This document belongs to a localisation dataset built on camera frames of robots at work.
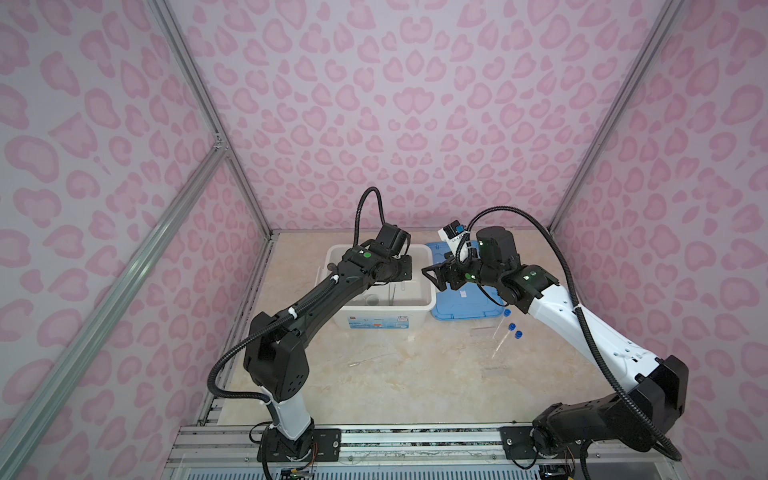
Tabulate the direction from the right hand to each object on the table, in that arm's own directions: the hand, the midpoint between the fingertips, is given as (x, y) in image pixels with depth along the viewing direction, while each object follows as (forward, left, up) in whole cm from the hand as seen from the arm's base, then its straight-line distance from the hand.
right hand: (437, 260), depth 74 cm
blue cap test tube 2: (-13, -21, -14) cm, 28 cm away
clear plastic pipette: (-16, +23, -28) cm, 39 cm away
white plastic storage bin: (+3, +12, -29) cm, 31 cm away
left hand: (+5, +7, -8) cm, 12 cm away
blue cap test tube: (-11, -19, -13) cm, 26 cm away
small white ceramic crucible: (+4, +19, -26) cm, 32 cm away
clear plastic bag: (-17, -17, -28) cm, 36 cm away
